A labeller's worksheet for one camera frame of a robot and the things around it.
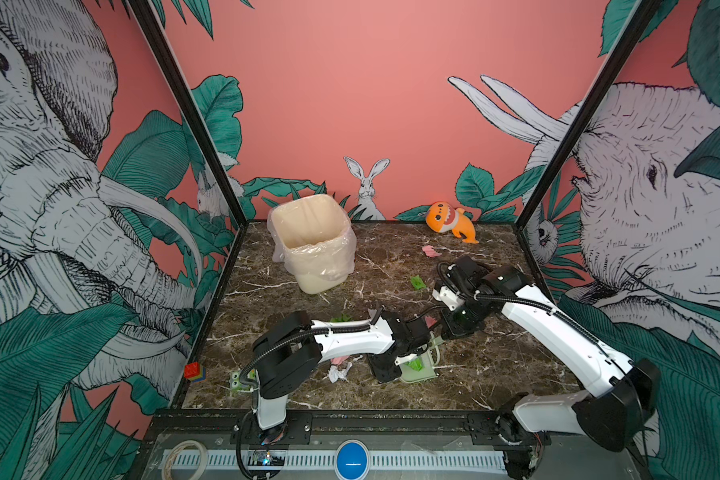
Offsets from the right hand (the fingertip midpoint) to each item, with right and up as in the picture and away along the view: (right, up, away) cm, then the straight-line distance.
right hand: (439, 333), depth 73 cm
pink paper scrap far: (+6, +20, +39) cm, 44 cm away
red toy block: (-64, -12, +4) cm, 65 cm away
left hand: (-14, -12, +8) cm, 20 cm away
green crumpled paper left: (-26, -1, +19) cm, 32 cm away
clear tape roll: (-65, -28, -4) cm, 71 cm away
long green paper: (-4, -12, +9) cm, 15 cm away
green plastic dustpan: (-1, -9, +6) cm, 11 cm away
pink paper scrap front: (-26, -11, +11) cm, 30 cm away
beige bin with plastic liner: (-37, +25, +28) cm, 53 cm away
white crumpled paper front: (-27, -14, +9) cm, 32 cm away
